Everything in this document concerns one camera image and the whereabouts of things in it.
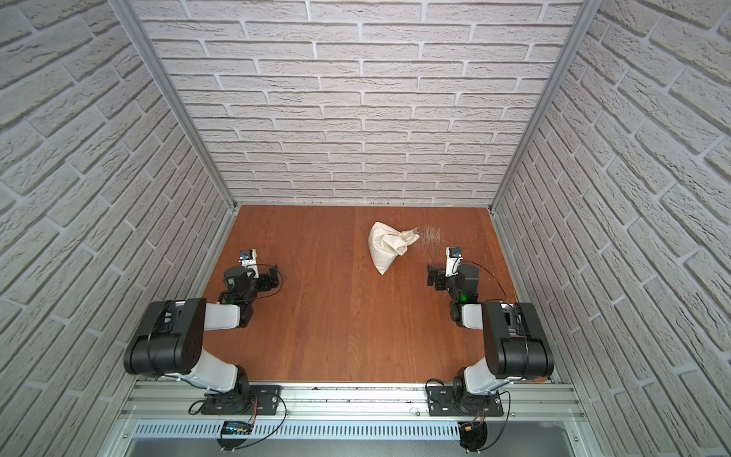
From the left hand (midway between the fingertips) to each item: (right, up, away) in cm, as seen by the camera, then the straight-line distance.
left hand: (258, 261), depth 94 cm
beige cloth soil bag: (+44, +6, -2) cm, 44 cm away
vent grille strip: (-5, -40, -24) cm, 47 cm away
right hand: (+61, 0, 0) cm, 61 cm away
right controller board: (+65, -41, -25) cm, 80 cm away
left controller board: (+4, -42, -23) cm, 48 cm away
